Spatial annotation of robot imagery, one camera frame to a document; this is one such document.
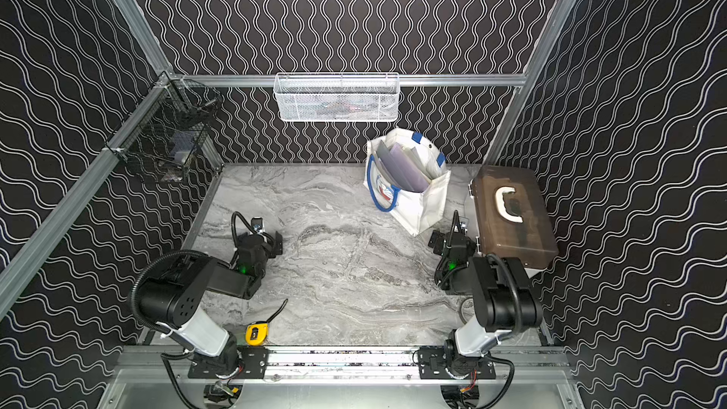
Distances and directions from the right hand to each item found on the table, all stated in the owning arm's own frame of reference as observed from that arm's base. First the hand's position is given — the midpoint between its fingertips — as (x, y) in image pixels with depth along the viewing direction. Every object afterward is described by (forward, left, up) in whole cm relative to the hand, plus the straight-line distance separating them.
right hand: (454, 233), depth 95 cm
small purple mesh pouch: (+12, +13, +14) cm, 22 cm away
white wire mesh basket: (+64, +44, +13) cm, 79 cm away
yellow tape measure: (-31, +60, -2) cm, 67 cm away
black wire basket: (+22, +97, +25) cm, 102 cm away
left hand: (-1, +65, +3) cm, 65 cm away
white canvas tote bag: (+3, +14, +9) cm, 17 cm away
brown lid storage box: (-4, -12, +16) cm, 20 cm away
